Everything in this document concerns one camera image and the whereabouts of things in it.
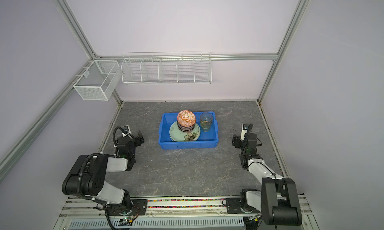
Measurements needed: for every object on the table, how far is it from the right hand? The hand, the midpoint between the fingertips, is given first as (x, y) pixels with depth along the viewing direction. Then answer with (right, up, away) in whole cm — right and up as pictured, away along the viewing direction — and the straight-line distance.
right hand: (243, 135), depth 89 cm
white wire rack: (-47, +45, +11) cm, 65 cm away
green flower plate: (-41, -1, +7) cm, 42 cm away
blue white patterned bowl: (-35, +10, +6) cm, 37 cm away
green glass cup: (-23, +3, +11) cm, 25 cm away
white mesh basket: (-95, +35, +12) cm, 102 cm away
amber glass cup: (-22, +9, +10) cm, 26 cm away
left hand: (-68, +1, +3) cm, 68 cm away
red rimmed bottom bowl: (-35, +6, +2) cm, 35 cm away
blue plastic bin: (-22, -4, +10) cm, 24 cm away
